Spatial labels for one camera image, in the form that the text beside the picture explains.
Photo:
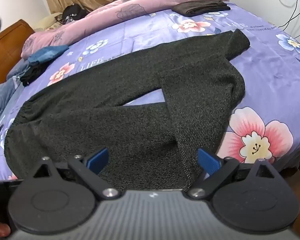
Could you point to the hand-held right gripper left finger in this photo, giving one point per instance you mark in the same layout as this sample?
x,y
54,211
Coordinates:
x,y
99,159

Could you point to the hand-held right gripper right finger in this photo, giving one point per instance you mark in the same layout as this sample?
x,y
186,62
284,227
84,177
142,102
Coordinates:
x,y
209,162

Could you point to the dark grey knit pants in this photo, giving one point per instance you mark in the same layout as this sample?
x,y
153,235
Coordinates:
x,y
115,92

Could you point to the purple floral bed sheet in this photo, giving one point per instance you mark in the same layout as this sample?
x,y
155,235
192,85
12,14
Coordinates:
x,y
265,75

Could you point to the black cloth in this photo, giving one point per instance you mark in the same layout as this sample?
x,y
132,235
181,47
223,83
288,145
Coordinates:
x,y
33,73

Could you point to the blue denim jeans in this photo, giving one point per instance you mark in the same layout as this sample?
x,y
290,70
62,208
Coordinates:
x,y
2,92

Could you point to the blue cloth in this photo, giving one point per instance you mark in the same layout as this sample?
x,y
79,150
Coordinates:
x,y
46,53

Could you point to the wooden headboard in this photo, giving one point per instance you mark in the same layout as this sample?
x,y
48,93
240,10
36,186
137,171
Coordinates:
x,y
10,47

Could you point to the black bag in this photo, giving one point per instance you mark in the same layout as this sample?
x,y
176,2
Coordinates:
x,y
73,12

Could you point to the folded dark garment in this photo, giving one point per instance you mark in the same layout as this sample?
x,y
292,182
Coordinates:
x,y
200,8

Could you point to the pink floral quilt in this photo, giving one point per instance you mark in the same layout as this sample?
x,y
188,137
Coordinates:
x,y
130,7

